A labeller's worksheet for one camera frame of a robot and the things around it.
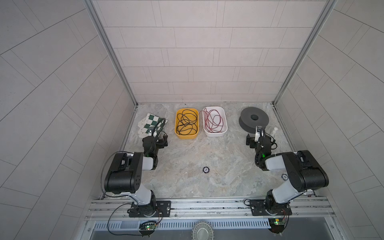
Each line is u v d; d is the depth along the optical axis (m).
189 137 0.97
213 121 1.04
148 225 0.64
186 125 1.02
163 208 0.71
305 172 0.45
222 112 1.05
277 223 0.68
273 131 0.94
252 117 1.02
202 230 0.66
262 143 0.69
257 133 0.81
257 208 0.71
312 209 0.72
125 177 0.44
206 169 0.84
